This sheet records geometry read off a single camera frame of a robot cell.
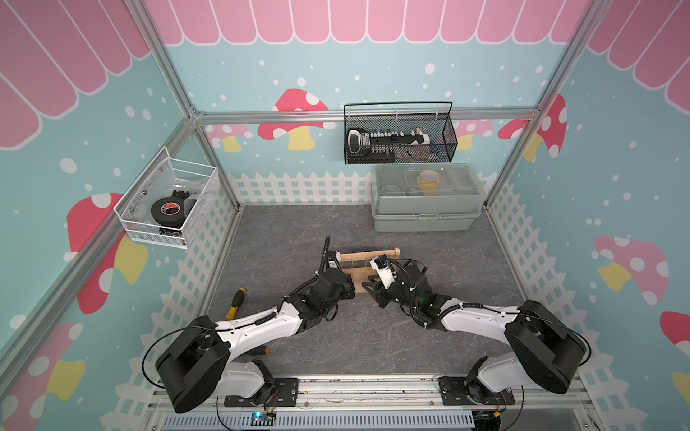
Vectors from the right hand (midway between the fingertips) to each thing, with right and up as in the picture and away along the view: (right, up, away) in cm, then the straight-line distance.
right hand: (365, 281), depth 84 cm
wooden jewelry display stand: (-2, +6, -3) cm, 6 cm away
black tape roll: (-53, +22, -13) cm, 59 cm away
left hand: (-4, 0, +1) cm, 4 cm away
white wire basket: (-61, +33, -3) cm, 69 cm away
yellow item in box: (+26, +37, +21) cm, 50 cm away
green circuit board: (-29, -35, -11) cm, 47 cm away
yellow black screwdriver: (-43, -8, +6) cm, 44 cm away
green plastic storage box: (+25, +29, +19) cm, 42 cm away
